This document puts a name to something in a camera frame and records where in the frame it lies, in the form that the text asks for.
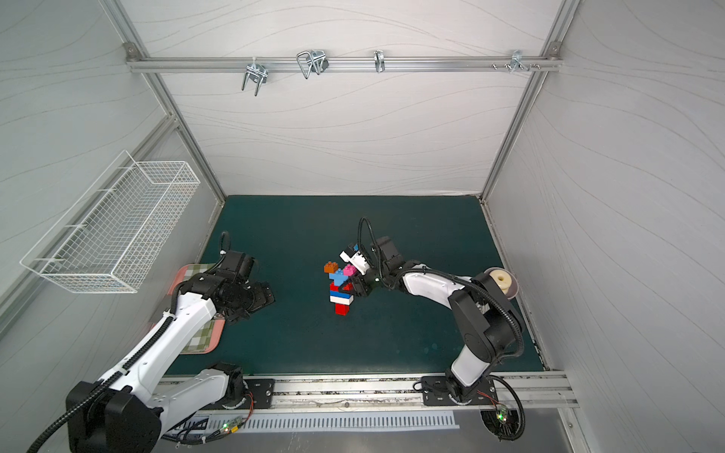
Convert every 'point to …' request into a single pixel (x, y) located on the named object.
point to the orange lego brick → (330, 267)
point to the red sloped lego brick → (334, 288)
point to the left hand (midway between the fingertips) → (263, 304)
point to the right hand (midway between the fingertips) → (343, 285)
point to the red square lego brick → (342, 309)
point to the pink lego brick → (349, 270)
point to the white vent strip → (345, 422)
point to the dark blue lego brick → (340, 294)
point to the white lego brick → (342, 300)
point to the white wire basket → (109, 238)
